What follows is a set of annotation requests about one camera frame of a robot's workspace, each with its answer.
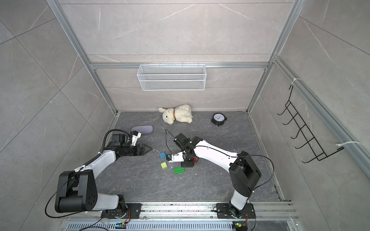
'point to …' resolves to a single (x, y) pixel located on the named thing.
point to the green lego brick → (178, 170)
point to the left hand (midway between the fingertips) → (147, 147)
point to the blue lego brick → (163, 155)
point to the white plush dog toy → (182, 112)
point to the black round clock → (218, 119)
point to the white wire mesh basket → (172, 77)
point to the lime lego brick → (164, 165)
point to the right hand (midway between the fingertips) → (186, 159)
